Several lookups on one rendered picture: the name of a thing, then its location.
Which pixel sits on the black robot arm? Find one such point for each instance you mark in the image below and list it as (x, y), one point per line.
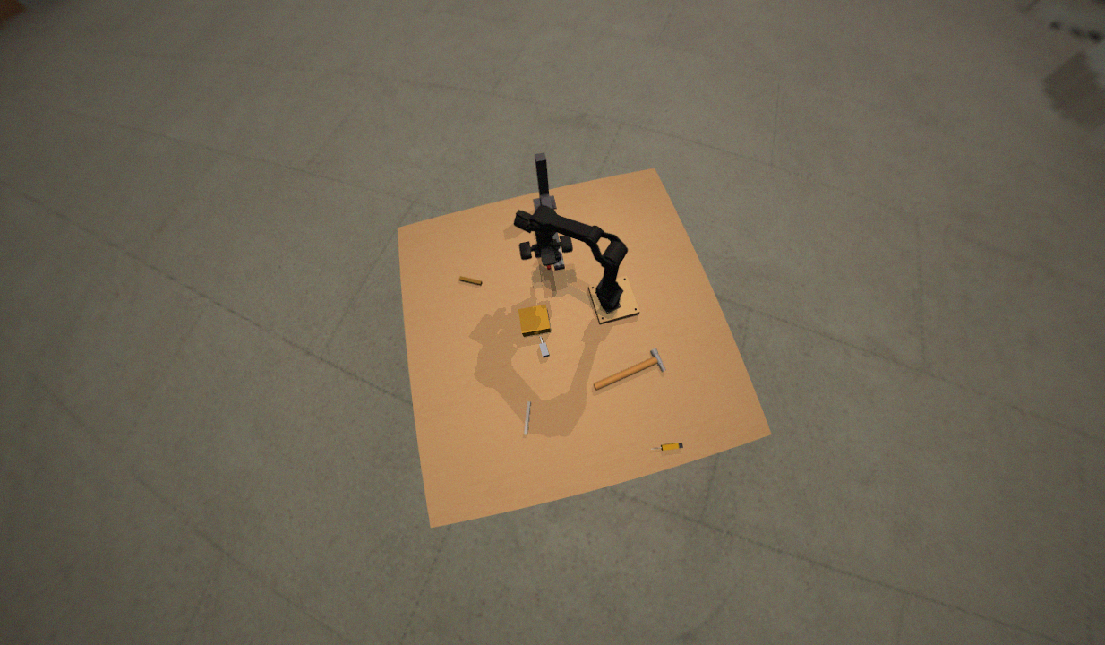
(546, 222)

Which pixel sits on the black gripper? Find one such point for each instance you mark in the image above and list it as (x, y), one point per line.
(525, 249)

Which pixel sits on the hammer with wooden handle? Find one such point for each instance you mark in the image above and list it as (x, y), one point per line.
(631, 370)

